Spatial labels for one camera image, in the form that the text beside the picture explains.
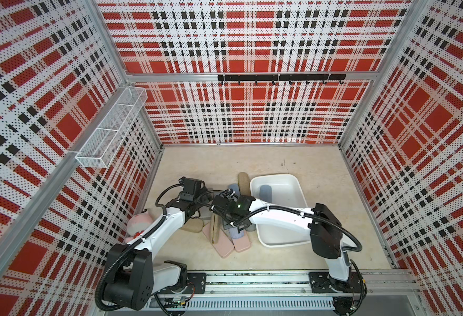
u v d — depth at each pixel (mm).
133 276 405
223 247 821
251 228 849
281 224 522
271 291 733
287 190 1011
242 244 794
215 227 802
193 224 862
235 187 1007
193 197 663
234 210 575
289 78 886
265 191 989
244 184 1014
